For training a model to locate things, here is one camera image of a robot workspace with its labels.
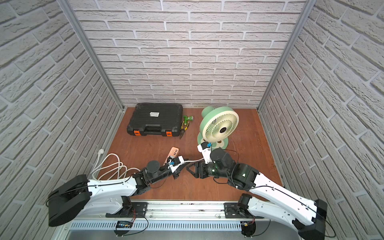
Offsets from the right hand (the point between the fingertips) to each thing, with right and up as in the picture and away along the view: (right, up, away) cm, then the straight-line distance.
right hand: (192, 167), depth 66 cm
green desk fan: (+13, +19, +9) cm, 25 cm away
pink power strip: (-13, +2, +26) cm, 29 cm away
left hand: (-4, +4, +10) cm, 11 cm away
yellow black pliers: (-8, +14, +38) cm, 42 cm away
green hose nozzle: (-6, +23, +44) cm, 50 cm away
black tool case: (-27, +23, +38) cm, 52 cm away
